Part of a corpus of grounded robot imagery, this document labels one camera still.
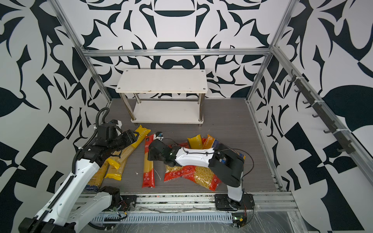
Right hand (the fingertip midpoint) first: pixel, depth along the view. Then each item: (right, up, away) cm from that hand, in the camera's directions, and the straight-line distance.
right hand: (148, 150), depth 83 cm
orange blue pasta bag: (+36, +3, +6) cm, 37 cm away
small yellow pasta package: (+28, +2, +12) cm, 30 cm away
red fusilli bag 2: (+30, -13, -5) cm, 33 cm away
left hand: (-6, +10, -4) cm, 12 cm away
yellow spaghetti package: (-18, -7, +1) cm, 19 cm away
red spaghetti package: (+2, -13, -5) cm, 14 cm away
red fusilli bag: (+16, -12, -2) cm, 20 cm away
